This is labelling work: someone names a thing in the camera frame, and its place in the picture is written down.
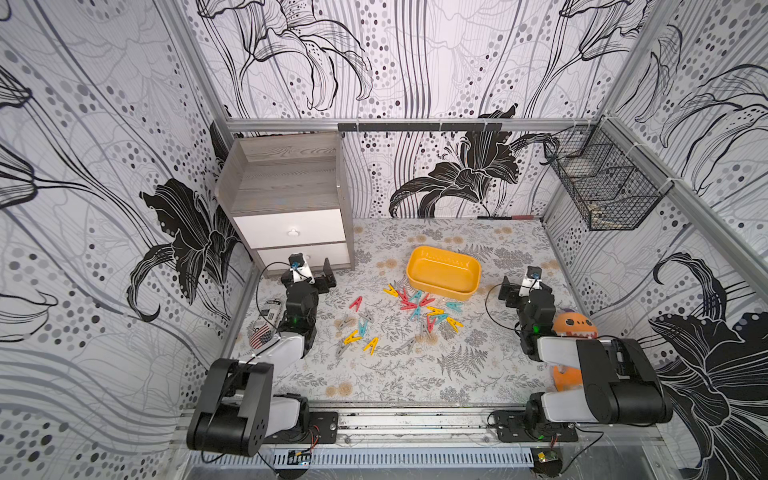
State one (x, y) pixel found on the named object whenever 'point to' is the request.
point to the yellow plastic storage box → (448, 273)
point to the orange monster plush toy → (572, 324)
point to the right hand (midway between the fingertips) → (525, 275)
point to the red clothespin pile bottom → (430, 324)
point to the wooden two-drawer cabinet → (289, 194)
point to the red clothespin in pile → (411, 305)
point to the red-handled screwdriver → (518, 217)
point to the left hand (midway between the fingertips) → (318, 265)
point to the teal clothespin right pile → (456, 305)
